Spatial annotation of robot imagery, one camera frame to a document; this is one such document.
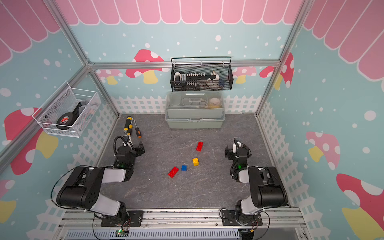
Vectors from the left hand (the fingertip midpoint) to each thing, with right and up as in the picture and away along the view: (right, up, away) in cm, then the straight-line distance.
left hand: (134, 144), depth 93 cm
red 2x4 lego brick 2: (+25, -16, -4) cm, 30 cm away
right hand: (+64, -1, +1) cm, 64 cm away
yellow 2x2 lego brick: (+38, -10, -2) cm, 40 cm away
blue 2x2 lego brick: (+31, -14, -2) cm, 34 cm away
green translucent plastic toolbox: (+36, +22, +4) cm, 43 cm away
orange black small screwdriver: (-4, +8, +15) cm, 18 cm away
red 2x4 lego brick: (+41, -2, +7) cm, 42 cm away
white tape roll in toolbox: (+51, +29, +7) cm, 59 cm away
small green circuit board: (+2, -41, -20) cm, 46 cm away
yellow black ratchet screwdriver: (-12, +12, +18) cm, 25 cm away
